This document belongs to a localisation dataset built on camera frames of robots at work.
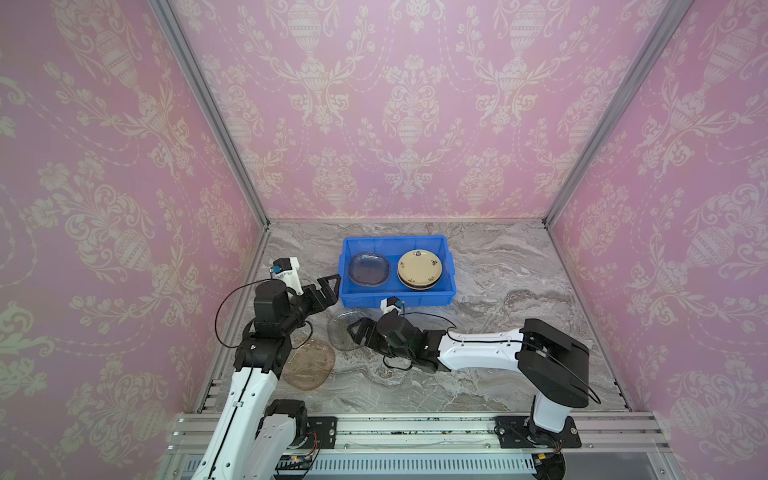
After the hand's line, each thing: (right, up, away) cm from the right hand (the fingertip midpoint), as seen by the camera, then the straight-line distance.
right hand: (356, 336), depth 80 cm
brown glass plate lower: (-14, -10, +6) cm, 18 cm away
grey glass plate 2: (-7, -2, +10) cm, 12 cm away
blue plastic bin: (+10, +24, +32) cm, 42 cm away
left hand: (-6, +15, -5) cm, 17 cm away
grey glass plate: (+2, +17, +23) cm, 29 cm away
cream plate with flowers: (+19, +17, +23) cm, 35 cm away
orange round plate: (+19, +11, +18) cm, 28 cm away
